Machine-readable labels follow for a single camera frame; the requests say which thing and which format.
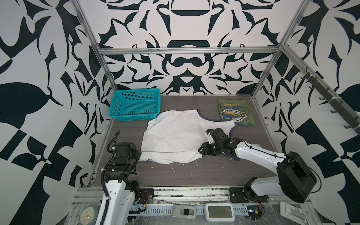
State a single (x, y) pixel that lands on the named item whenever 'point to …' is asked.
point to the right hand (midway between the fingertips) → (201, 150)
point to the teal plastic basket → (135, 104)
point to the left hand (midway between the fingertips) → (137, 149)
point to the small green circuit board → (254, 211)
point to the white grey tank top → (174, 136)
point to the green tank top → (236, 110)
